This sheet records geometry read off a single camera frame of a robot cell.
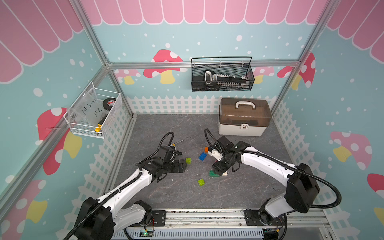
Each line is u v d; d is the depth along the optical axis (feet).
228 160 1.94
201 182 2.79
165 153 2.08
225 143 2.16
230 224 2.42
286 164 1.53
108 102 2.62
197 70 3.18
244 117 2.93
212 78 2.92
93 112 2.25
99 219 1.29
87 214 1.33
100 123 2.08
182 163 2.48
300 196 1.38
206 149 2.57
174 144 3.34
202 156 3.09
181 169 2.44
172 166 2.42
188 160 3.08
